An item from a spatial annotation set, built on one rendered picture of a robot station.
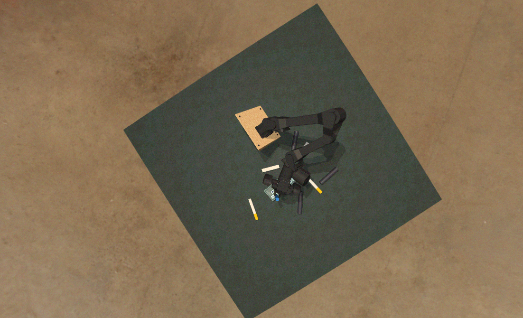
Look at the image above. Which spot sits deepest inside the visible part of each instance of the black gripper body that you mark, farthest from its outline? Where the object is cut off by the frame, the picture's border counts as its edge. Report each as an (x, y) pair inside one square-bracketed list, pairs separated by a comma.
[(268, 180)]

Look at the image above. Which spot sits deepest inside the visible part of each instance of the keyboard with white letter keys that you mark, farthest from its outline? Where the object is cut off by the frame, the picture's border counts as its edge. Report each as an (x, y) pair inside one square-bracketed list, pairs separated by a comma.
[(270, 191)]

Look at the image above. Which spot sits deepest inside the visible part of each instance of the dark grey cylinder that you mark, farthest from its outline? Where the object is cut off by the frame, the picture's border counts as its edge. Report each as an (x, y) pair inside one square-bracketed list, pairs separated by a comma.
[(300, 200), (294, 142), (330, 174)]

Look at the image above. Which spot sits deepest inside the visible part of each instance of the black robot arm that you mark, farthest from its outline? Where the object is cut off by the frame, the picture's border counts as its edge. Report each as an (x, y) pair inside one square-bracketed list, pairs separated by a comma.
[(331, 120)]

